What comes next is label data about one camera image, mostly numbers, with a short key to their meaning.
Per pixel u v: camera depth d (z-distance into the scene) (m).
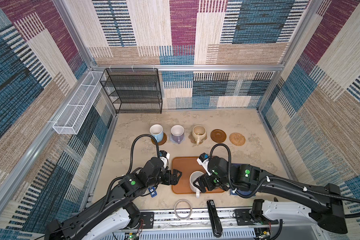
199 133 1.01
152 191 0.65
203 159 0.65
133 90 1.09
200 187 0.63
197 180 0.63
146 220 0.73
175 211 0.76
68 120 0.70
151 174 0.56
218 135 1.05
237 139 1.02
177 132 1.03
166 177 0.66
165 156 0.69
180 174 0.72
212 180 0.61
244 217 0.74
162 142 1.02
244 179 0.50
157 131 0.98
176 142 0.97
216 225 0.70
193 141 0.99
